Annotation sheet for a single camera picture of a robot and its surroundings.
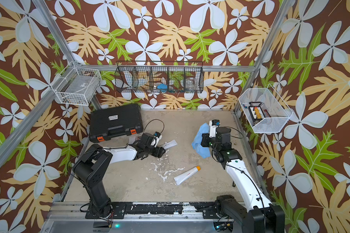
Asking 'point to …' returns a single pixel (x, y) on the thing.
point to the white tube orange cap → (183, 176)
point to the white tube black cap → (169, 144)
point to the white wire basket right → (266, 110)
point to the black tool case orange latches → (114, 121)
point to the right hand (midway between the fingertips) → (201, 133)
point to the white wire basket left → (76, 85)
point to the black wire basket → (163, 77)
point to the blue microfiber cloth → (204, 152)
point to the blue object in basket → (162, 86)
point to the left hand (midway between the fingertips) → (162, 147)
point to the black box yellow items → (255, 112)
